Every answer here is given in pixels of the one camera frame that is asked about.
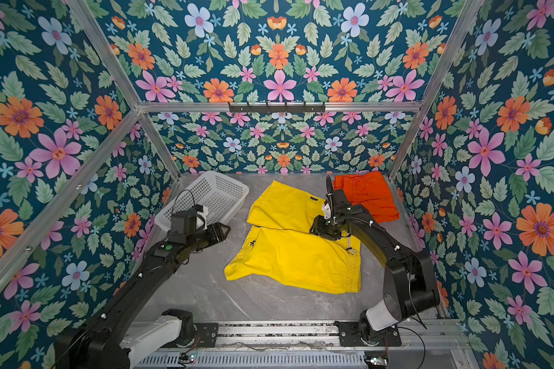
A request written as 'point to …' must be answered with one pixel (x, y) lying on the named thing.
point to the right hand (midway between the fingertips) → (314, 230)
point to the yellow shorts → (282, 247)
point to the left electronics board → (187, 357)
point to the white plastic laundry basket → (222, 197)
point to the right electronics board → (377, 362)
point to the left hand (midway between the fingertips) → (227, 224)
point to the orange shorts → (369, 191)
